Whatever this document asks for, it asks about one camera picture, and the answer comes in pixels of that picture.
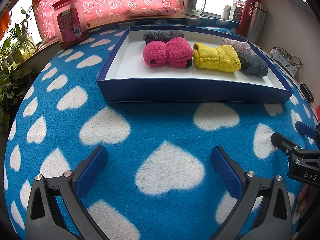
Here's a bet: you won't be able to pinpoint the glass mug with black lid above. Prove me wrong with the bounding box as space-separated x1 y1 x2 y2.
183 0 207 18

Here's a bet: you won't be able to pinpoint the grey fluffy sock roll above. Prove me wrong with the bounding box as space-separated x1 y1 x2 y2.
142 29 185 44
236 52 268 77

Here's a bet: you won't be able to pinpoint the blue cardboard box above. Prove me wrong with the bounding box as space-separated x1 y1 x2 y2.
96 25 294 105

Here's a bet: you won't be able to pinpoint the small white bottle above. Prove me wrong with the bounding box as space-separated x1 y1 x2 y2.
221 4 232 20

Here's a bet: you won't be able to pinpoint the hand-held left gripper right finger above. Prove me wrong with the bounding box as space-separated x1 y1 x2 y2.
210 146 293 240

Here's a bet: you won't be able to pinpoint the lilac fluffy sock roll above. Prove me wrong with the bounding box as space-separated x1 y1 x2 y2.
221 37 252 55

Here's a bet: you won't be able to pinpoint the person's right hand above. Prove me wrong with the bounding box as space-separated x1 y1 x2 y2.
297 187 310 213

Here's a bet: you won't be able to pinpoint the black glasses case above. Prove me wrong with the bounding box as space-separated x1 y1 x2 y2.
299 82 315 103

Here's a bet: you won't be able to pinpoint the pink fluffy sock roll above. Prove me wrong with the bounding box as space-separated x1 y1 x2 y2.
142 37 193 68

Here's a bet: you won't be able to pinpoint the leafy green houseplant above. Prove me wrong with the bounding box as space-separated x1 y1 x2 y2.
0 66 35 133

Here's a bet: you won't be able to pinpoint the red board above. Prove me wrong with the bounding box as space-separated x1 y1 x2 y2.
237 0 263 37

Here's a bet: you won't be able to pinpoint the pink wipes packet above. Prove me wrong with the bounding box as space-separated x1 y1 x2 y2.
122 8 179 17

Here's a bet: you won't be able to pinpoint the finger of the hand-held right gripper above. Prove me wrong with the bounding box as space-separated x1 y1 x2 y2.
271 131 320 162
295 121 320 140

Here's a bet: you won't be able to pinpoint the bamboo plant in glass vase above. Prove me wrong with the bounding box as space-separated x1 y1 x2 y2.
0 7 38 64

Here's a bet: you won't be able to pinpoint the green and white carton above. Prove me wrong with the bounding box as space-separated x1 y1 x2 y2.
271 49 299 78

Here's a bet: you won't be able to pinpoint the eyeglasses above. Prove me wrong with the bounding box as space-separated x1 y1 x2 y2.
271 47 303 68

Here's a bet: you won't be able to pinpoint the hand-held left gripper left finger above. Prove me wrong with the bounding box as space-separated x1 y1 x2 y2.
25 145 108 240

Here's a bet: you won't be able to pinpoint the stainless steel thermos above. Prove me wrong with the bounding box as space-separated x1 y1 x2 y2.
246 1 268 45

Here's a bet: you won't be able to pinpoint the yellow fluffy sock roll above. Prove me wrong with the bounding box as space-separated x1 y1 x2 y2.
193 42 242 72

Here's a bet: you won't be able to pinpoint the blue heart-print blanket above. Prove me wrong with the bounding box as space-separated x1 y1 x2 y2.
4 19 320 240

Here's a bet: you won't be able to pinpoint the red-lidded plastic jar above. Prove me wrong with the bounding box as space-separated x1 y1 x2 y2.
51 0 90 50

